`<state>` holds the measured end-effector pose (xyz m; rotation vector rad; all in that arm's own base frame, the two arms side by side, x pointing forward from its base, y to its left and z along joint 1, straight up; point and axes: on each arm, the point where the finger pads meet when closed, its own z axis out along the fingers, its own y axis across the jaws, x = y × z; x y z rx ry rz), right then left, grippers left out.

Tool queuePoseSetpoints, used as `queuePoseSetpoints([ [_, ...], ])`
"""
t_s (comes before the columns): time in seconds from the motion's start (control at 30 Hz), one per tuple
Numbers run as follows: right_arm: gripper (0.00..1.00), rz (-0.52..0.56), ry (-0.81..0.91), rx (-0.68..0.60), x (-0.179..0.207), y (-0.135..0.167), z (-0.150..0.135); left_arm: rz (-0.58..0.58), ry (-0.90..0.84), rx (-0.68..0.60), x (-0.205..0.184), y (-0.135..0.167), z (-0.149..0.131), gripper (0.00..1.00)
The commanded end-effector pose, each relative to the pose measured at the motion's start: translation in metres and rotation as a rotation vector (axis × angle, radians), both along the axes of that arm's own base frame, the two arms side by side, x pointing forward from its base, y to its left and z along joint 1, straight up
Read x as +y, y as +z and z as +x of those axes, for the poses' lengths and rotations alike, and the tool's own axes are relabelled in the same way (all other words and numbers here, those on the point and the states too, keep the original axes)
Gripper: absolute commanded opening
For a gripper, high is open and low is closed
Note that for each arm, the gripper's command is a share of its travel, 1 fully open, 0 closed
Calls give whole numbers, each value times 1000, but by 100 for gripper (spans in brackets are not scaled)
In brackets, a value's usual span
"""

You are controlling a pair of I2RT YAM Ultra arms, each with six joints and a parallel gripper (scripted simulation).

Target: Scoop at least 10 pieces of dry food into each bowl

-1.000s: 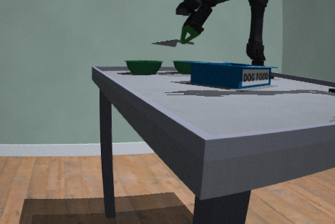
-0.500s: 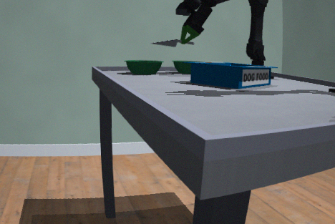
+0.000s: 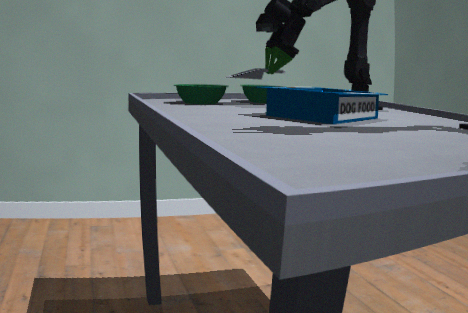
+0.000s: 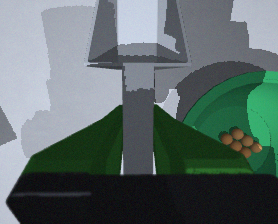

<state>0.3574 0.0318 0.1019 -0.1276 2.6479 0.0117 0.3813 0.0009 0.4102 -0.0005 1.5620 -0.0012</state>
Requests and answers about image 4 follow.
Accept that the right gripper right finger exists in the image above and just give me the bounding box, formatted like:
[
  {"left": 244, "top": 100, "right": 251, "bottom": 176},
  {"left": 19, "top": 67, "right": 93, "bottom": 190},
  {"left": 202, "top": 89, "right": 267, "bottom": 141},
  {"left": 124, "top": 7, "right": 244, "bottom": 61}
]
[{"left": 153, "top": 104, "right": 255, "bottom": 174}]

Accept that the green bowl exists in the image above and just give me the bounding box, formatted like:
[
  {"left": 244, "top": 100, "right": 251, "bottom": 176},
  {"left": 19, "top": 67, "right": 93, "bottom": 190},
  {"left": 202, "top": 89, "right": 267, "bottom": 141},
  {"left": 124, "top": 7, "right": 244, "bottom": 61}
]
[{"left": 182, "top": 71, "right": 278, "bottom": 178}]

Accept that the tan oval pellet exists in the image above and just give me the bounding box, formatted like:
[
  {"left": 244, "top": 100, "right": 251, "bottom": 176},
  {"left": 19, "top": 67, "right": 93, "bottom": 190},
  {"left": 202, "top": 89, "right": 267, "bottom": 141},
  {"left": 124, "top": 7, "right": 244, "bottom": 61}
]
[
  {"left": 231, "top": 129, "right": 244, "bottom": 140},
  {"left": 250, "top": 142, "right": 262, "bottom": 153},
  {"left": 239, "top": 147, "right": 251, "bottom": 158}
]

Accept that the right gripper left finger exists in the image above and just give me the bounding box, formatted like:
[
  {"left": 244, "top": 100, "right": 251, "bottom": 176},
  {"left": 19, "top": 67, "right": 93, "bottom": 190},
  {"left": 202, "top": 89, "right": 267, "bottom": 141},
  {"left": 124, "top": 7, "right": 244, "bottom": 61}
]
[{"left": 19, "top": 105, "right": 123, "bottom": 177}]

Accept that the tan food pellet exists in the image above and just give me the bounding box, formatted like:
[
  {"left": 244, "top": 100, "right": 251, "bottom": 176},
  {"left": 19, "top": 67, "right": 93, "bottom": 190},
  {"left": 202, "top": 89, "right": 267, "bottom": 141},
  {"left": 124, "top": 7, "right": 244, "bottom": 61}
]
[{"left": 240, "top": 135, "right": 253, "bottom": 147}]

